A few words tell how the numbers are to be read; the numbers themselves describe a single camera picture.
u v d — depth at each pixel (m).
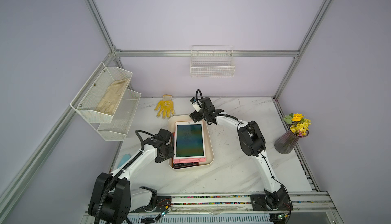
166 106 1.15
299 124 0.74
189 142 0.94
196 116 0.93
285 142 0.85
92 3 0.72
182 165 0.84
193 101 0.91
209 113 0.81
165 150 0.65
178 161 0.84
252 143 0.61
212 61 0.95
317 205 0.75
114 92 0.82
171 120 1.08
